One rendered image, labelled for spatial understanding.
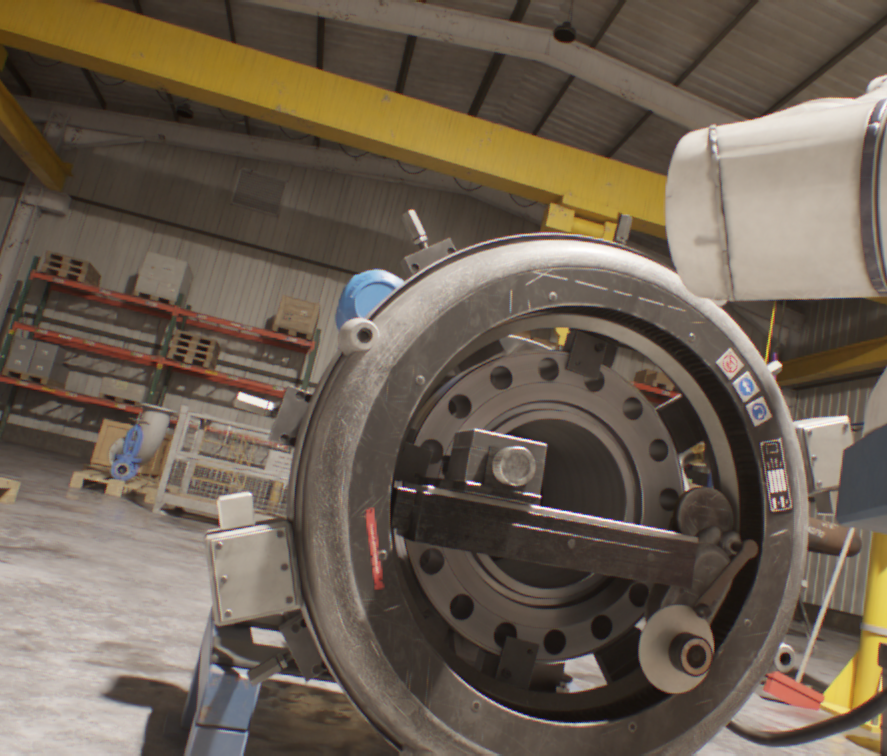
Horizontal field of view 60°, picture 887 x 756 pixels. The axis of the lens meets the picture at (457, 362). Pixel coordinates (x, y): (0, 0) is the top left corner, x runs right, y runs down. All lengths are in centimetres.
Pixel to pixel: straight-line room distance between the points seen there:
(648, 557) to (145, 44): 1278
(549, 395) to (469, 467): 29
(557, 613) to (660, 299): 47
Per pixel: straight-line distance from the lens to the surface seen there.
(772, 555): 120
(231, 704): 132
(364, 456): 94
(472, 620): 113
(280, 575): 97
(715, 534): 117
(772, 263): 66
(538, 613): 116
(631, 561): 105
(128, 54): 1340
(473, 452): 91
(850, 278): 66
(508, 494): 91
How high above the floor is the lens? 55
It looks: 11 degrees up
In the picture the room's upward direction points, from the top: 13 degrees clockwise
